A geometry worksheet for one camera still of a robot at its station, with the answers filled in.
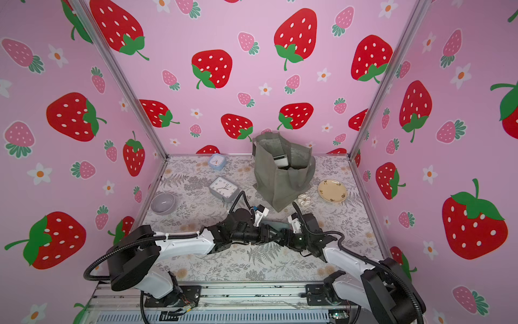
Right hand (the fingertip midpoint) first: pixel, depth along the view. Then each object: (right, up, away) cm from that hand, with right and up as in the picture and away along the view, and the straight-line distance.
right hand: (275, 242), depth 83 cm
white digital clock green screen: (+4, +36, +18) cm, 40 cm away
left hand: (+2, +5, -9) cm, 10 cm away
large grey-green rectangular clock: (+1, +7, 0) cm, 8 cm away
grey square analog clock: (-26, +21, +19) cm, 38 cm away
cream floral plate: (+31, +20, +22) cm, 43 cm away
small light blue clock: (-32, +36, +32) cm, 58 cm away
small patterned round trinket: (+15, +16, +17) cm, 28 cm away
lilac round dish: (-55, +14, +15) cm, 59 cm away
